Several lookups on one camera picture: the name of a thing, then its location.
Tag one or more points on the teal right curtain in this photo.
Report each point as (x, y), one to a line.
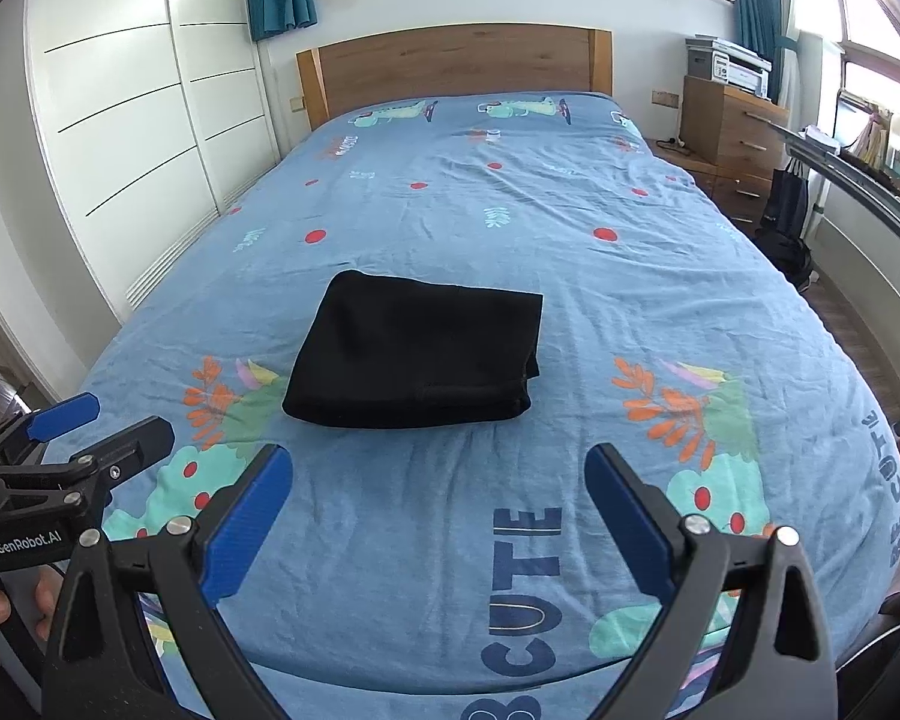
(761, 27)

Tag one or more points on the wooden headboard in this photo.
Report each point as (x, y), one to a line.
(455, 59)

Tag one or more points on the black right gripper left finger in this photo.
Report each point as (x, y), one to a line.
(100, 659)

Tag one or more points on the blue patterned bed sheet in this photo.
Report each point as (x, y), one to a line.
(463, 571)

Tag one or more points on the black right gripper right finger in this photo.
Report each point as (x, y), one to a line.
(776, 661)

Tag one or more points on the white wardrobe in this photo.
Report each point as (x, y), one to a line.
(152, 120)

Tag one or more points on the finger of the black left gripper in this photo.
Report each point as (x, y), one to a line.
(132, 450)
(60, 415)

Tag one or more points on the grey printer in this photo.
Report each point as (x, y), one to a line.
(719, 61)

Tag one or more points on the curved desk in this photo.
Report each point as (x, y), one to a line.
(823, 155)

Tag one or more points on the black bag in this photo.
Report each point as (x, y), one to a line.
(780, 232)

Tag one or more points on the black pants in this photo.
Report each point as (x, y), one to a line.
(393, 353)

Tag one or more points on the wooden drawer cabinet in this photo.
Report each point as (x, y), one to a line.
(728, 143)

